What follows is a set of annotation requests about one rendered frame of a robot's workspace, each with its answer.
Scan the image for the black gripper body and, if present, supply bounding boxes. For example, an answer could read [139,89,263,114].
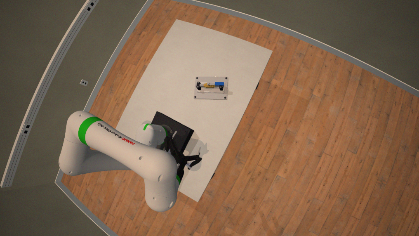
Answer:
[171,152,187,169]

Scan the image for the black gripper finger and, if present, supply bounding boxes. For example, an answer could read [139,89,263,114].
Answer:
[164,131,180,156]
[182,147,202,169]

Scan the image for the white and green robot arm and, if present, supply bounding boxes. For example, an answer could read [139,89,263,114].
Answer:
[59,111,184,212]

